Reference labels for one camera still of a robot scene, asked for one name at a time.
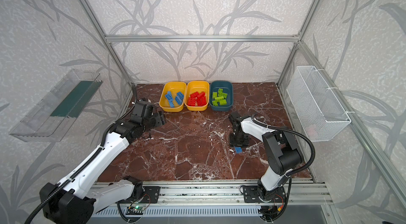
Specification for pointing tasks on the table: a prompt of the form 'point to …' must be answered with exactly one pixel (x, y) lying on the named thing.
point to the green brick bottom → (223, 102)
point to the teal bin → (227, 86)
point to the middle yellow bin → (199, 86)
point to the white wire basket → (321, 112)
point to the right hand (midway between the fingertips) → (235, 141)
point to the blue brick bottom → (171, 102)
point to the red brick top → (191, 101)
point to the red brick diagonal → (202, 94)
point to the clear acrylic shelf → (51, 118)
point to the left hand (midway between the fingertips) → (163, 112)
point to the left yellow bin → (174, 87)
